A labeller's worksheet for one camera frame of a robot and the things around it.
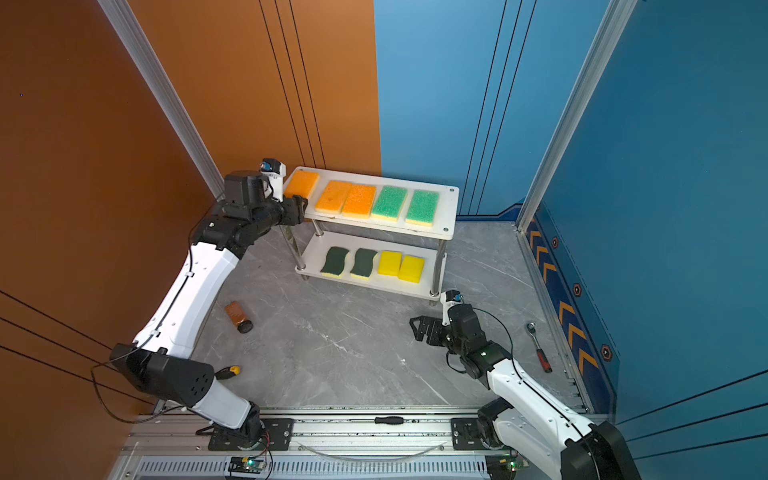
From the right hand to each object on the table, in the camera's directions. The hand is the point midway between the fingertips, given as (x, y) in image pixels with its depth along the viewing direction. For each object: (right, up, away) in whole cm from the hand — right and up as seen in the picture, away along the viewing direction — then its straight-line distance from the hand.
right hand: (421, 324), depth 83 cm
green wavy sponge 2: (-27, +17, +16) cm, 36 cm away
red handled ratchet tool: (+34, -3, +8) cm, 35 cm away
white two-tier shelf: (-15, +28, +33) cm, 46 cm away
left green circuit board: (-43, -31, -12) cm, 54 cm away
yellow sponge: (-2, +15, +14) cm, 20 cm away
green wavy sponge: (-18, +15, +14) cm, 27 cm away
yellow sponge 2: (-9, +16, +16) cm, 25 cm away
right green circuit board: (+18, -30, -13) cm, 38 cm away
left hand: (-33, +35, -8) cm, 48 cm away
